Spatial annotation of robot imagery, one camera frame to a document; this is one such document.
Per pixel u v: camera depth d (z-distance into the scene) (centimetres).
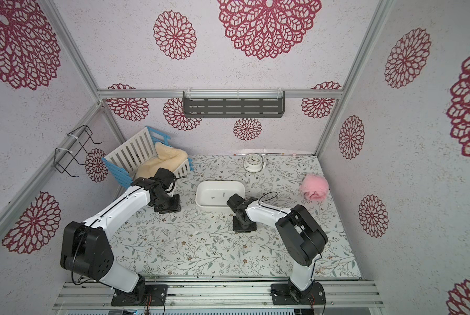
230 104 94
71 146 76
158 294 73
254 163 113
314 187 95
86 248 50
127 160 102
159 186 65
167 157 109
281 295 73
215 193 103
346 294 75
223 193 103
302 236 48
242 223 77
